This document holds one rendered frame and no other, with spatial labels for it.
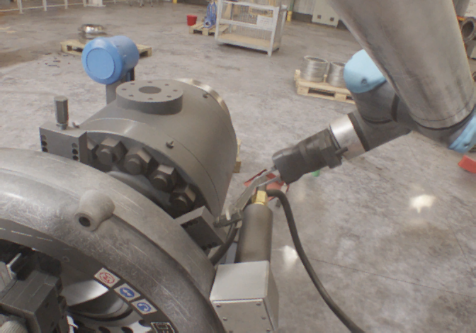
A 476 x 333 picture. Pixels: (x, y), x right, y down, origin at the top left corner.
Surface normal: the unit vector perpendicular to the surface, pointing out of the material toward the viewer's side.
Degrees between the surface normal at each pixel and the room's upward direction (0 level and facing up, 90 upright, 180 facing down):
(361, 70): 49
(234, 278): 22
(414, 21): 115
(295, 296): 0
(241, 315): 90
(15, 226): 90
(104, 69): 90
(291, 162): 77
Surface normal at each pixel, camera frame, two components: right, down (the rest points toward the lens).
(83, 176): 0.40, -0.77
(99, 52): -0.14, 0.48
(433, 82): 0.12, 0.88
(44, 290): 0.19, -0.84
